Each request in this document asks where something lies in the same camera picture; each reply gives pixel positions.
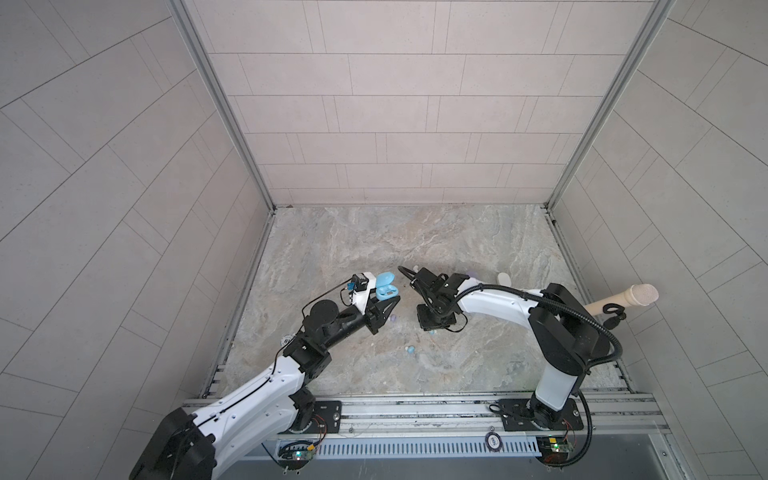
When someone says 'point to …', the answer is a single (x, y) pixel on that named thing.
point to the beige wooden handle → (638, 295)
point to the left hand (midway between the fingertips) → (399, 296)
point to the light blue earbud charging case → (384, 290)
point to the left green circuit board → (296, 456)
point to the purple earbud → (393, 318)
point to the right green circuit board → (553, 450)
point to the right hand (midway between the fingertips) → (422, 329)
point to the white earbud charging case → (504, 279)
